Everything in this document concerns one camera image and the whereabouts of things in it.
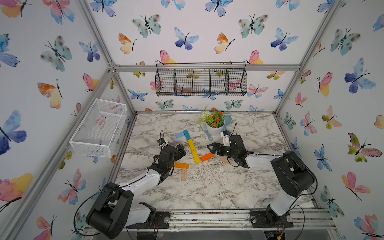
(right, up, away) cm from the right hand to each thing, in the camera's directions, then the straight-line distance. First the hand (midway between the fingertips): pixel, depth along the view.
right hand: (213, 145), depth 91 cm
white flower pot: (+3, +8, +8) cm, 12 cm away
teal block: (-17, +6, +17) cm, 24 cm away
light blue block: (-23, +5, +17) cm, 29 cm away
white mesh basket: (-66, +9, -4) cm, 67 cm away
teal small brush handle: (-5, +11, +15) cm, 19 cm away
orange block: (-19, -13, +3) cm, 23 cm away
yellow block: (-13, -1, +11) cm, 17 cm away
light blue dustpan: (+14, +17, +26) cm, 34 cm away
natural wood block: (-17, -16, -3) cm, 24 cm away
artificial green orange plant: (0, +16, +4) cm, 16 cm away
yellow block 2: (-10, -8, +5) cm, 14 cm away
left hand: (-20, -1, -2) cm, 20 cm away
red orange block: (-3, -8, +5) cm, 10 cm away
